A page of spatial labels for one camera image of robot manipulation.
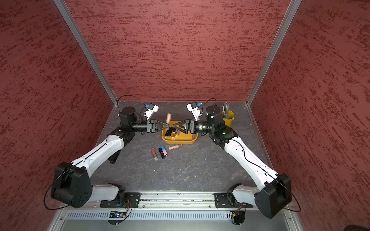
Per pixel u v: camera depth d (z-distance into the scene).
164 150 0.92
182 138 0.98
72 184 0.41
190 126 0.60
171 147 0.92
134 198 0.74
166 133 1.00
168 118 0.71
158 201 0.75
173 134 0.99
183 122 0.61
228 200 0.65
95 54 0.92
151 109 0.69
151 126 0.66
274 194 0.38
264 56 0.94
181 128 0.72
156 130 0.67
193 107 0.63
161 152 0.91
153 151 0.92
